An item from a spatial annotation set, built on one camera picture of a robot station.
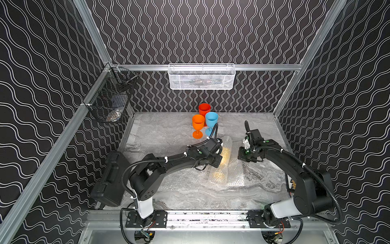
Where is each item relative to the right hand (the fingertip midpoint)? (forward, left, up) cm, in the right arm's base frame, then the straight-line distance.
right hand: (239, 156), depth 89 cm
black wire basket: (+27, +79, +18) cm, 86 cm away
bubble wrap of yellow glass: (+8, +8, +5) cm, 12 cm away
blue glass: (+25, +15, +6) cm, 30 cm away
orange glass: (+22, +24, +6) cm, 34 cm away
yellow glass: (-12, +13, +2) cm, 17 cm away
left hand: (-2, +12, +2) cm, 12 cm away
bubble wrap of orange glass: (-11, +32, -7) cm, 35 cm away
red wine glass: (+35, +20, +6) cm, 41 cm away
